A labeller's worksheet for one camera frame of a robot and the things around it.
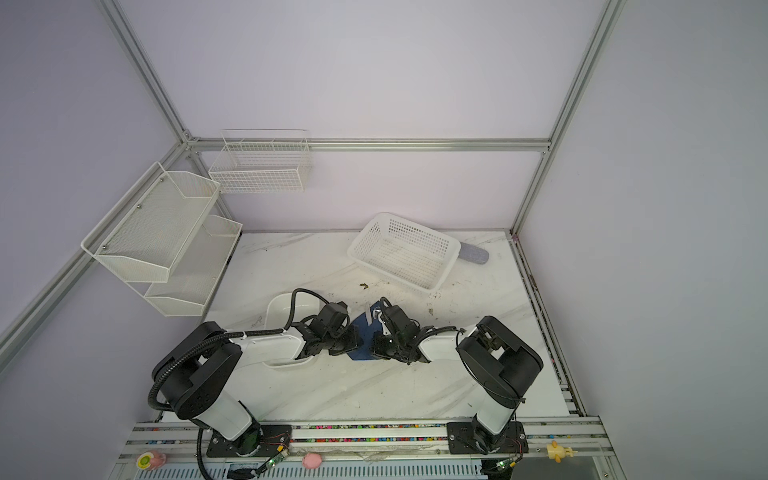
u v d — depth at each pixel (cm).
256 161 95
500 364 47
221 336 50
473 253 111
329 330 72
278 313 95
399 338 72
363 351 88
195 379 45
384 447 73
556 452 68
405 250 114
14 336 50
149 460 67
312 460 69
